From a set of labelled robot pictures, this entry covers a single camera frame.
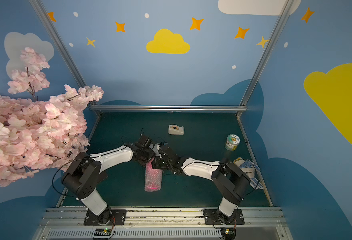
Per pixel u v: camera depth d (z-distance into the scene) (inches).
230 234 28.9
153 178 31.3
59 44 31.7
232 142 37.6
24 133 17.4
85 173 18.3
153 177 31.4
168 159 26.1
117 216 29.0
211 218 29.4
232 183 17.9
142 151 27.7
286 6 27.5
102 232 28.8
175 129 42.3
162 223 29.0
